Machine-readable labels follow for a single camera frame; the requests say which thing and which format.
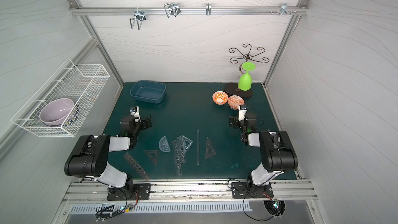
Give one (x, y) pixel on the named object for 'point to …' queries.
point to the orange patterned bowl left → (220, 97)
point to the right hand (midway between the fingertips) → (238, 113)
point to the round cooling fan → (276, 208)
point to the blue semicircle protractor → (163, 144)
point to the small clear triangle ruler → (154, 159)
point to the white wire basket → (82, 83)
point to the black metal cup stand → (232, 88)
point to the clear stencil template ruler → (179, 154)
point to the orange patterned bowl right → (234, 101)
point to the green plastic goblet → (245, 81)
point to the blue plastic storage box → (153, 92)
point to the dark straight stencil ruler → (137, 167)
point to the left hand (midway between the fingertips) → (143, 116)
